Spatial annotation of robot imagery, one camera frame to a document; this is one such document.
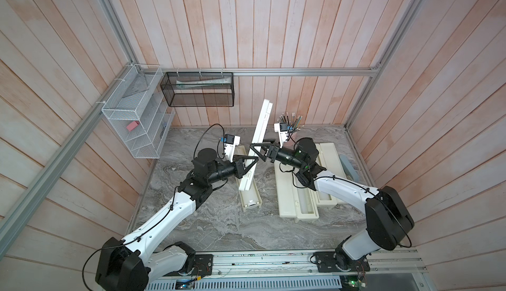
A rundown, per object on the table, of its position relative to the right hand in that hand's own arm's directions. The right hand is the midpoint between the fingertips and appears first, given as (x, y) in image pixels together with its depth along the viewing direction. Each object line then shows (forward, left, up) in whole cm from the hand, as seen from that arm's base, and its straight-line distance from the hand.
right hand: (252, 145), depth 72 cm
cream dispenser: (-10, +1, -25) cm, 27 cm away
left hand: (-7, -2, -2) cm, 7 cm away
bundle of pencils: (+32, -23, -20) cm, 44 cm away
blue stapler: (+6, -48, -27) cm, 56 cm away
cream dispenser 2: (-10, -25, -29) cm, 39 cm away
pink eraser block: (+11, +51, -1) cm, 52 cm away
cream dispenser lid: (+11, -37, -23) cm, 45 cm away
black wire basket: (+43, +30, -4) cm, 52 cm away
